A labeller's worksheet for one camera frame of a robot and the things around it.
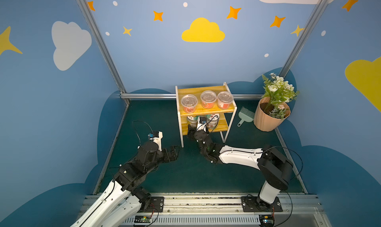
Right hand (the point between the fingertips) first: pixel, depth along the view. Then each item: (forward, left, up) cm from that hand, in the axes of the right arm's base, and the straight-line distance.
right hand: (195, 124), depth 84 cm
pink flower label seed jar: (-1, -9, +6) cm, 11 cm away
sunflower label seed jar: (-1, +2, +5) cm, 5 cm away
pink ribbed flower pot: (+11, -45, -2) cm, 46 cm away
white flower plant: (+19, -47, +11) cm, 52 cm away
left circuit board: (-45, +24, -19) cm, 55 cm away
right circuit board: (-42, -38, -22) cm, 61 cm away
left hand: (-16, +10, +3) cm, 20 cm away
